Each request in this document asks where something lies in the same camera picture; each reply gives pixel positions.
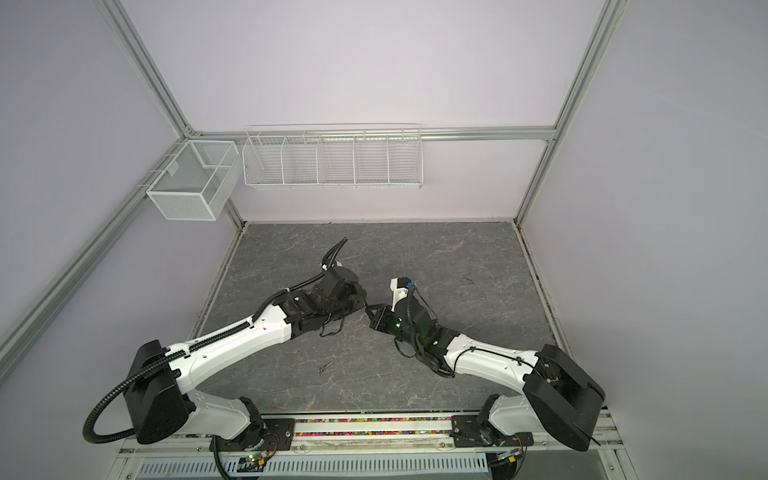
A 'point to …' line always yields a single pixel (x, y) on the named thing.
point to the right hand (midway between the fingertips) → (364, 311)
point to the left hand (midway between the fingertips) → (366, 298)
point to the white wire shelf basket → (338, 156)
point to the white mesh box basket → (199, 181)
